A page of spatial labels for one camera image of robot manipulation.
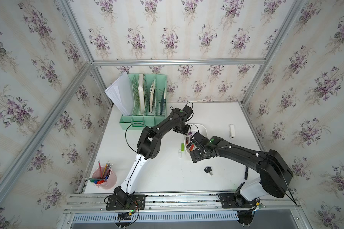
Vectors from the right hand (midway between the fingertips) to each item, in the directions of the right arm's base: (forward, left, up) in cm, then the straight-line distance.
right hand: (200, 155), depth 86 cm
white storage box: (+19, -3, -1) cm, 19 cm away
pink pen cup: (-15, +54, +1) cm, 56 cm away
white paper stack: (+36, +53, +18) cm, 66 cm away
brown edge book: (+38, +33, +16) cm, 53 cm away
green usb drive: (+6, +11, -1) cm, 12 cm away
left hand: (+17, +10, -2) cm, 20 cm away
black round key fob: (-8, -4, -2) cm, 9 cm away
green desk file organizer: (+38, +35, +12) cm, 53 cm away
